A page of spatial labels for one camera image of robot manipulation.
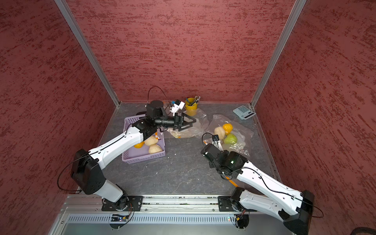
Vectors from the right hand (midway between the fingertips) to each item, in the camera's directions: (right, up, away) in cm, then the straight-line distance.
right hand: (216, 158), depth 75 cm
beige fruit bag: (-36, +3, +13) cm, 38 cm away
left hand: (-12, +17, -7) cm, 22 cm away
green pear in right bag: (+12, +7, +18) cm, 23 cm away
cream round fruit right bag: (+6, +12, +20) cm, 24 cm away
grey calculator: (+29, +25, +39) cm, 54 cm away
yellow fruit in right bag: (+12, +14, +23) cm, 29 cm away
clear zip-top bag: (+24, +9, +25) cm, 35 cm away
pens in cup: (-10, +34, +26) cm, 44 cm away
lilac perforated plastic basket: (-46, -1, +10) cm, 47 cm away
